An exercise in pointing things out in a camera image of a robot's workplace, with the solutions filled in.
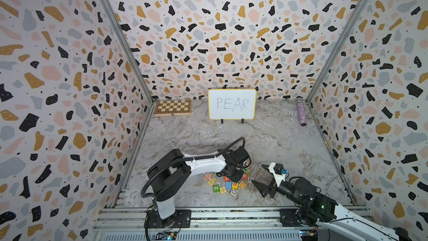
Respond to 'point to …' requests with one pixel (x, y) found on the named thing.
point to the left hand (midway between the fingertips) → (240, 177)
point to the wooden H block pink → (208, 176)
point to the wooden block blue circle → (233, 192)
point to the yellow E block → (234, 185)
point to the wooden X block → (215, 177)
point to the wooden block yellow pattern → (223, 189)
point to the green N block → (246, 170)
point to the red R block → (244, 176)
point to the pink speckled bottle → (301, 111)
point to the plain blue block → (228, 184)
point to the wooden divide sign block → (211, 182)
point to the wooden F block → (250, 178)
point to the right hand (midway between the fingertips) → (259, 174)
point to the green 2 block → (216, 188)
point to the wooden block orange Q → (242, 184)
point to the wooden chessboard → (172, 107)
